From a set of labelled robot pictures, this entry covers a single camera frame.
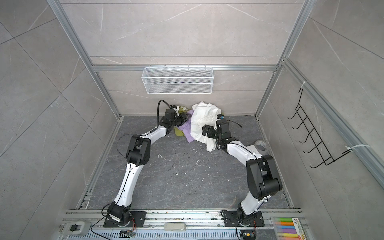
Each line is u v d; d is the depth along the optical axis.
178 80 1.00
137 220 0.73
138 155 0.67
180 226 0.68
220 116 0.81
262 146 1.01
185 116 0.98
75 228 0.68
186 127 1.06
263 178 0.46
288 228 0.70
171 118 0.90
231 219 0.73
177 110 1.00
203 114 1.04
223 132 0.70
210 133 0.82
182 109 1.14
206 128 0.84
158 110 0.88
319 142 0.62
